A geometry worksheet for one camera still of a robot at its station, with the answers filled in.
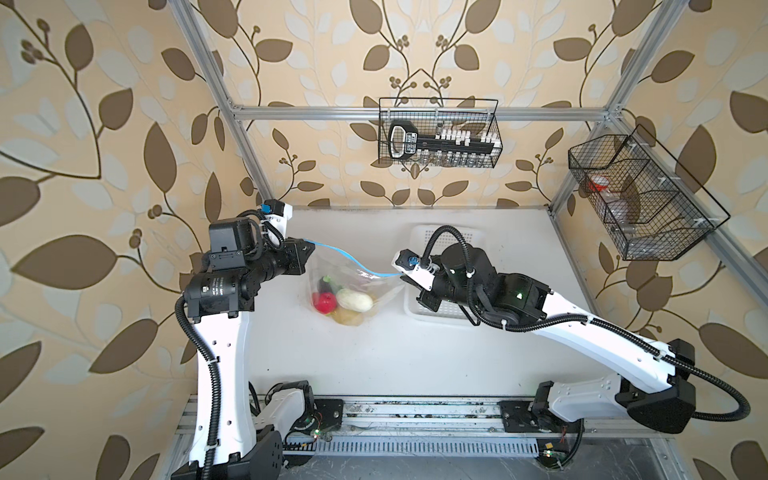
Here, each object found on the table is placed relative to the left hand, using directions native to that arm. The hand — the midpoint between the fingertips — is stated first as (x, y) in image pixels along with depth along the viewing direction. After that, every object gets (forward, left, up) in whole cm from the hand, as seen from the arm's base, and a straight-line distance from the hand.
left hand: (313, 245), depth 64 cm
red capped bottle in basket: (+26, -73, -2) cm, 77 cm away
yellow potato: (-5, -5, -24) cm, 25 cm away
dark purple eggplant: (-1, 0, -15) cm, 15 cm away
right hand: (-4, -21, -5) cm, 21 cm away
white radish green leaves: (-2, -6, -20) cm, 21 cm away
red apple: (-4, 0, -19) cm, 19 cm away
